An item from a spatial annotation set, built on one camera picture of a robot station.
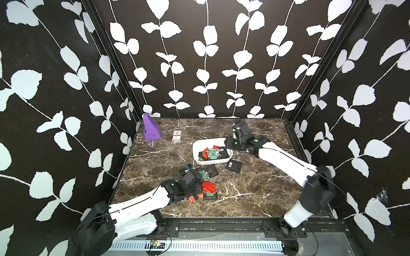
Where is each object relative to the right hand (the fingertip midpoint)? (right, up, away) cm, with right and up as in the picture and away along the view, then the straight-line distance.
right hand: (224, 139), depth 85 cm
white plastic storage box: (-14, -4, +18) cm, 23 cm away
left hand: (-12, -23, -3) cm, 26 cm away
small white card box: (-31, +2, +23) cm, 39 cm away
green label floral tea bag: (-11, -21, +7) cm, 25 cm away
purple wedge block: (-46, +6, +17) cm, 49 cm away
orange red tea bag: (-9, -26, +1) cm, 27 cm away
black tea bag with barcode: (+7, -16, +11) cm, 21 cm away
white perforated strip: (-12, -47, -15) cm, 51 cm away
